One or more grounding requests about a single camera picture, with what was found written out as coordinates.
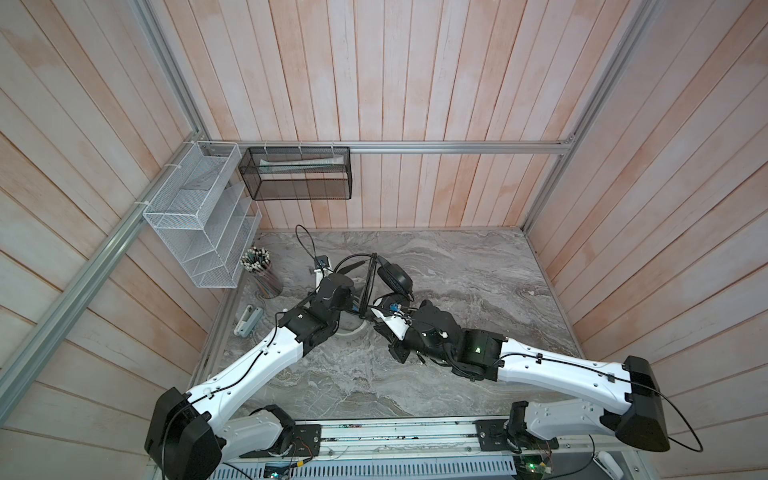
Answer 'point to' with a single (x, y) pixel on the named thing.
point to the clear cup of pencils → (257, 261)
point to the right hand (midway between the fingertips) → (378, 327)
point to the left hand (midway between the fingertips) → (339, 290)
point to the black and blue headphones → (392, 274)
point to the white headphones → (349, 324)
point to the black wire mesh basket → (297, 173)
